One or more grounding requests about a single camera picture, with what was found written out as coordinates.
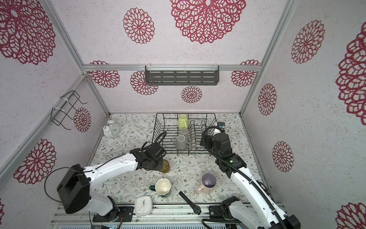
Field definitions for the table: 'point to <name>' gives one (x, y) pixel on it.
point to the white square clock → (143, 206)
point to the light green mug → (183, 121)
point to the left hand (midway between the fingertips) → (159, 166)
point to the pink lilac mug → (209, 181)
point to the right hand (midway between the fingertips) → (210, 133)
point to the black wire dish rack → (167, 125)
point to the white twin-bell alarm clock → (111, 129)
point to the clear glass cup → (185, 132)
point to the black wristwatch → (196, 208)
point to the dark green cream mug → (162, 187)
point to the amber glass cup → (166, 166)
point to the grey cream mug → (181, 143)
